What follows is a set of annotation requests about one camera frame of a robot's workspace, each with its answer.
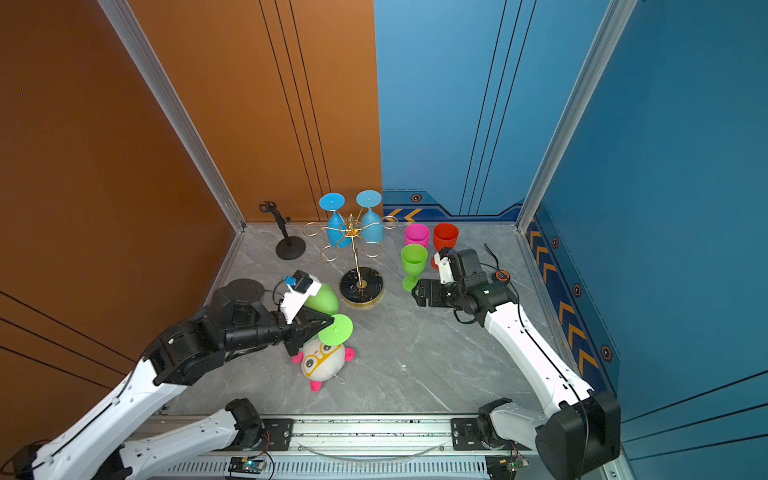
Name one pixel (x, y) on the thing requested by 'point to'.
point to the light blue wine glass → (372, 227)
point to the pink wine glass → (416, 234)
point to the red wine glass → (445, 236)
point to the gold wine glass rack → (359, 286)
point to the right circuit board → (504, 467)
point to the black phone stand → (289, 247)
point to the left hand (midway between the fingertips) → (332, 317)
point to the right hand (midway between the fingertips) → (424, 291)
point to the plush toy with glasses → (322, 362)
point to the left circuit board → (242, 464)
